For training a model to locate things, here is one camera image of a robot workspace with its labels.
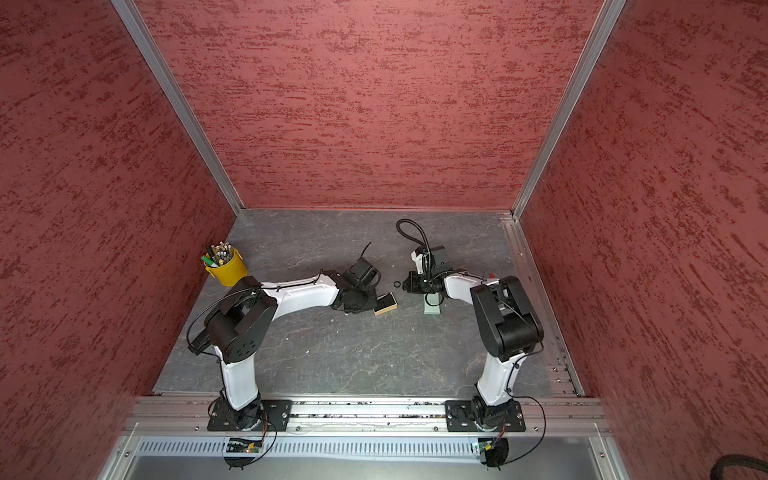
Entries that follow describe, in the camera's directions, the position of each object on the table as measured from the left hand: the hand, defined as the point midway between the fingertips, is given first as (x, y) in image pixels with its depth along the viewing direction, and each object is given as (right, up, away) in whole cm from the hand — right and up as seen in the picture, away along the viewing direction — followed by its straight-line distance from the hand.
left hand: (372, 309), depth 93 cm
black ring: (+8, +7, +7) cm, 13 cm away
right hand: (+10, +6, +4) cm, 13 cm away
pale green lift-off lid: (+18, +1, -3) cm, 18 cm away
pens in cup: (-47, +18, -5) cm, 50 cm away
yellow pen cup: (-45, +12, +1) cm, 47 cm away
